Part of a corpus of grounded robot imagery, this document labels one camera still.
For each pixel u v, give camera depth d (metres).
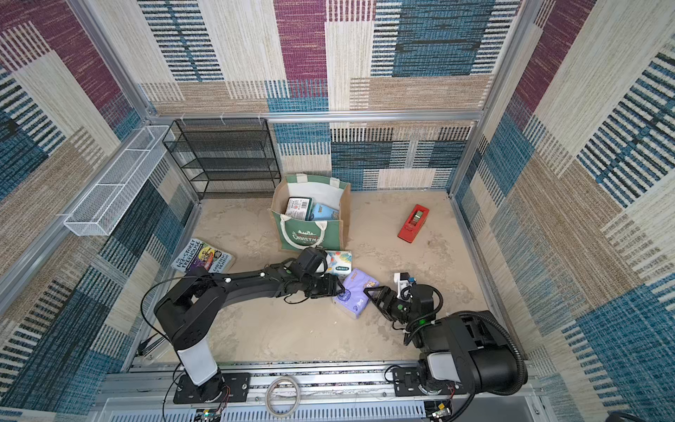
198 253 0.99
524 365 0.40
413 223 1.04
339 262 0.92
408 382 0.73
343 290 0.87
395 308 0.78
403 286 0.83
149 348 0.78
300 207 0.97
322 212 0.97
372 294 0.84
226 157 1.09
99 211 0.71
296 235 0.92
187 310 0.47
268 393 0.71
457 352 0.45
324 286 0.80
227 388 0.73
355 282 0.87
